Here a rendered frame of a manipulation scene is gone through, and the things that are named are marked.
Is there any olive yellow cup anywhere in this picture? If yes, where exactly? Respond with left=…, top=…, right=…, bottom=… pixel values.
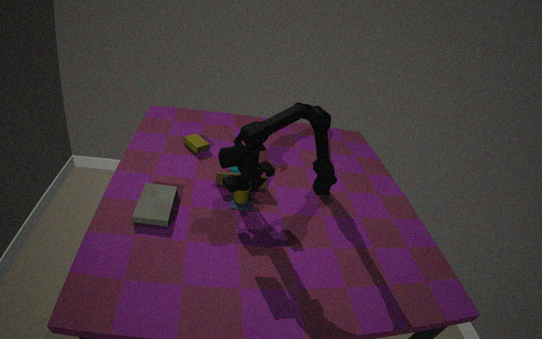
left=234, top=181, right=252, bottom=204

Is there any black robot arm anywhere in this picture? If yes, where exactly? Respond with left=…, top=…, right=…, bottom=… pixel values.
left=219, top=102, right=337, bottom=195

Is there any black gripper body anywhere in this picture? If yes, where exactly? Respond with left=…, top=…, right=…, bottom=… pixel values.
left=223, top=161, right=275, bottom=193

